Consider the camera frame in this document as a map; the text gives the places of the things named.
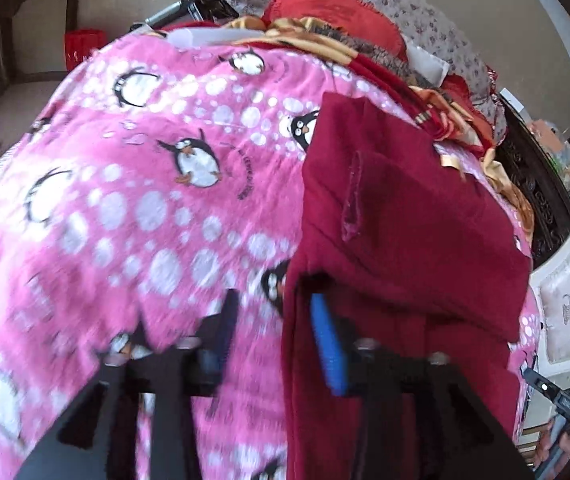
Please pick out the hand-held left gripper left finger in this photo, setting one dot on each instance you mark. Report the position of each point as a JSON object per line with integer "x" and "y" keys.
{"x": 225, "y": 332}

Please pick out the black tripod device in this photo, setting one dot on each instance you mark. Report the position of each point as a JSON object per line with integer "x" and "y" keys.
{"x": 195, "y": 2}

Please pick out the red bin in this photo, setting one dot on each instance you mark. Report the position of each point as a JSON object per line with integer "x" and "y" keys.
{"x": 82, "y": 47}

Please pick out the maroon fleece garment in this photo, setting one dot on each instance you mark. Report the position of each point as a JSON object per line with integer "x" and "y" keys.
{"x": 415, "y": 240}

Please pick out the red and gold patterned blanket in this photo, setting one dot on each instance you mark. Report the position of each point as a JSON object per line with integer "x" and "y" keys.
{"x": 465, "y": 125}

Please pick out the person's right hand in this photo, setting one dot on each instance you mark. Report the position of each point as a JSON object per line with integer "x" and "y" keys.
{"x": 557, "y": 445}

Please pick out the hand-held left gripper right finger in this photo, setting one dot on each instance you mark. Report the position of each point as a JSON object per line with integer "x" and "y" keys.
{"x": 330, "y": 345}

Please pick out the pink penguin print blanket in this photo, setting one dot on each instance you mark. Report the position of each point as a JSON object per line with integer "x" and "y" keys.
{"x": 115, "y": 185}

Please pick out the dark carved wooden headboard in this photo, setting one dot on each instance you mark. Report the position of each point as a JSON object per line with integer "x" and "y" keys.
{"x": 530, "y": 185}

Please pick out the red fringed cushion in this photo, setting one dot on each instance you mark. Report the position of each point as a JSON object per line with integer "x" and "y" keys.
{"x": 335, "y": 10}

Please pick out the cluttered side table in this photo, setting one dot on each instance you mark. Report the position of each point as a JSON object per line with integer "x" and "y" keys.
{"x": 565, "y": 160}

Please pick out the white paper sheet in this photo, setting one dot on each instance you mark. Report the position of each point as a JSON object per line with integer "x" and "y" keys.
{"x": 430, "y": 62}
{"x": 205, "y": 36}

